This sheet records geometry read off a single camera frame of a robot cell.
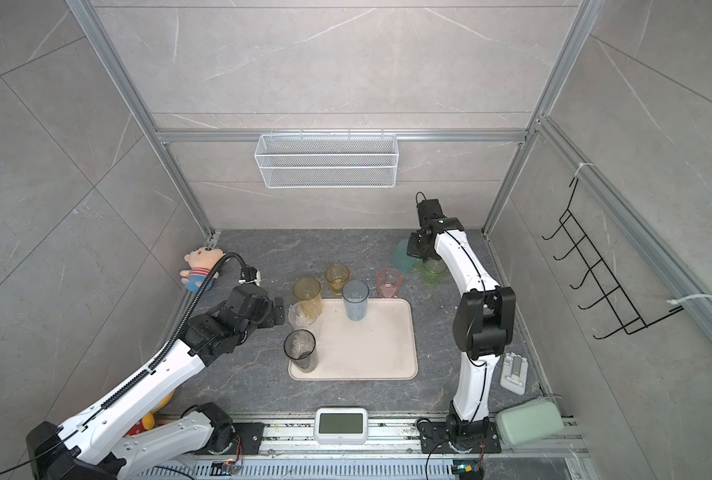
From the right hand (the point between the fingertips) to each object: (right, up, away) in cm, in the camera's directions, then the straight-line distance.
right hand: (418, 248), depth 94 cm
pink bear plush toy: (-74, -4, +7) cm, 74 cm away
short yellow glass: (-27, -9, +7) cm, 29 cm away
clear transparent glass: (-36, -20, -8) cm, 41 cm away
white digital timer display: (-23, -45, -22) cm, 55 cm away
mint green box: (+25, -45, -19) cm, 55 cm away
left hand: (-43, -13, -17) cm, 48 cm away
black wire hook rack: (+36, -5, -26) cm, 45 cm away
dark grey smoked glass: (-33, -25, -21) cm, 47 cm away
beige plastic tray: (-12, -31, -4) cm, 33 cm away
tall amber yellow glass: (-34, -12, -7) cm, 37 cm away
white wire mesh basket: (-19, +30, +5) cm, 36 cm away
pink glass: (-8, -12, +9) cm, 17 cm away
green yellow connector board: (+7, -54, -24) cm, 59 cm away
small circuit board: (-51, -53, -24) cm, 77 cm away
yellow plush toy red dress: (-51, -28, -49) cm, 76 cm away
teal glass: (-5, -4, +1) cm, 7 cm away
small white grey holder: (+25, -35, -12) cm, 45 cm away
